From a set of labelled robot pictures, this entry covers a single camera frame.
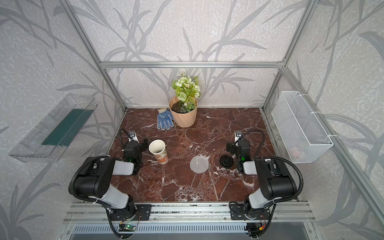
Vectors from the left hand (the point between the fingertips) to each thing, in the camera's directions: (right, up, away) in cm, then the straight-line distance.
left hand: (136, 138), depth 93 cm
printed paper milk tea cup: (+16, -4, -10) cm, 19 cm away
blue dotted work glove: (+12, +13, +22) cm, 28 cm away
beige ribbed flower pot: (+29, +11, +6) cm, 32 cm away
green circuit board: (+5, -40, -22) cm, 46 cm away
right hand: (+64, -1, +2) cm, 64 cm away
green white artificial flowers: (+32, +29, 0) cm, 44 cm away
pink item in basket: (+87, -4, -20) cm, 89 cm away
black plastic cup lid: (+56, -13, -3) cm, 58 cm away
